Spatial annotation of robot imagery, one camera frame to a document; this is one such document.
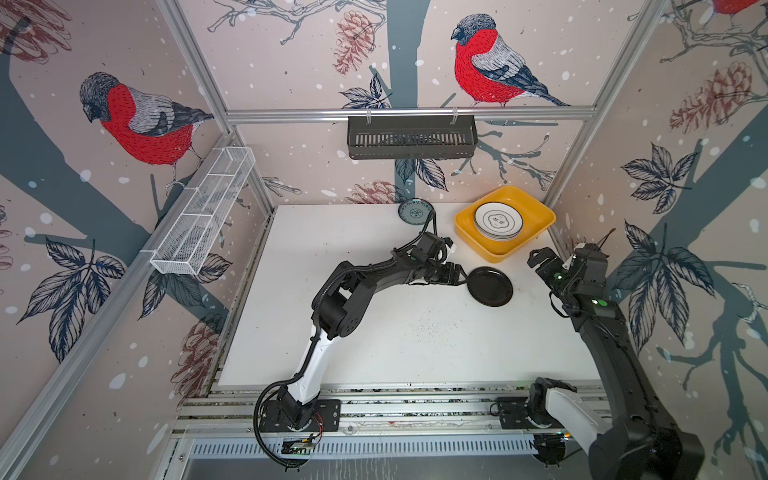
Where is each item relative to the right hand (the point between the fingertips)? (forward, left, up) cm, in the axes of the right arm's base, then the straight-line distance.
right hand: (540, 262), depth 80 cm
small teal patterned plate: (+39, +34, -19) cm, 55 cm away
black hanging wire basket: (+46, +35, +10) cm, 59 cm away
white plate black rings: (+30, +3, -15) cm, 33 cm away
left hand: (+1, +19, -12) cm, 22 cm away
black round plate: (+3, +9, -18) cm, 20 cm away
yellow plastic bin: (+34, -14, -17) cm, 40 cm away
